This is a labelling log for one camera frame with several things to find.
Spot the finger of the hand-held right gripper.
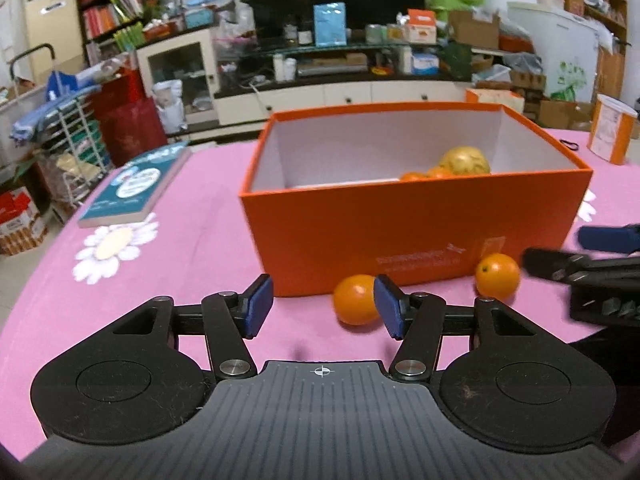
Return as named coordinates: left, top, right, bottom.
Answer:
left=521, top=247, right=640, bottom=287
left=577, top=225, right=640, bottom=254

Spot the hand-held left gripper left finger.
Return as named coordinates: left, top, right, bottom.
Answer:
left=107, top=274, right=275, bottom=381

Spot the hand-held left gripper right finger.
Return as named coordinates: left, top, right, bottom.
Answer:
left=373, top=274, right=541, bottom=382

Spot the orange cardboard box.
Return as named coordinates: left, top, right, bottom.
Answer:
left=237, top=101, right=594, bottom=298

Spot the pink floral tablecloth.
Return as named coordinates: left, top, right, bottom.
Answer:
left=0, top=127, right=640, bottom=461

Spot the orange and white canister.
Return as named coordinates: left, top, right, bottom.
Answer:
left=586, top=94, right=640, bottom=166

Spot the teal paperback book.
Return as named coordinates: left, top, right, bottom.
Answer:
left=77, top=141, right=193, bottom=229

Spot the white chest freezer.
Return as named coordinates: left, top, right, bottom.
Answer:
left=507, top=1, right=613, bottom=103

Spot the white television cabinet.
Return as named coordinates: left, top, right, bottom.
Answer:
left=212, top=42, right=476, bottom=128

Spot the white plastic sack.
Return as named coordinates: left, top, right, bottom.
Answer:
left=152, top=80, right=188, bottom=131

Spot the red gift bag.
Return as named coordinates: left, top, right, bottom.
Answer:
left=87, top=67, right=168, bottom=168

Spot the dark green bag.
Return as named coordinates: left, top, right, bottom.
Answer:
left=440, top=42, right=473, bottom=81

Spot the blue and white mask box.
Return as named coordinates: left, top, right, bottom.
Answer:
left=411, top=52, right=441, bottom=75

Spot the brown cardboard box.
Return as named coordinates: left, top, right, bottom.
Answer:
left=448, top=10, right=501, bottom=51

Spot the silver media player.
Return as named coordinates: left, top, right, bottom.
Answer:
left=297, top=55, right=368, bottom=78

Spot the white glass-door cabinet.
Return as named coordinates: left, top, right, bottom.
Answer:
left=136, top=27, right=221, bottom=126

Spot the red and white carton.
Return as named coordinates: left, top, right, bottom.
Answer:
left=0, top=186, right=50, bottom=256

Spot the white and orange carton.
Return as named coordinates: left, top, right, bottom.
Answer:
left=404, top=9, right=437, bottom=43

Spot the blue flat packet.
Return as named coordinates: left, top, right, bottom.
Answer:
left=313, top=2, right=347, bottom=47

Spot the dark bookshelf with books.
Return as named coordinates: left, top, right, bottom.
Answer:
left=75, top=0, right=166, bottom=66

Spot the beige standing air conditioner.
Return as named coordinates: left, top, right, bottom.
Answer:
left=25, top=0, right=86, bottom=86

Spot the wire shopping trolley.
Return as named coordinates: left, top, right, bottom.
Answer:
left=7, top=44, right=113, bottom=211

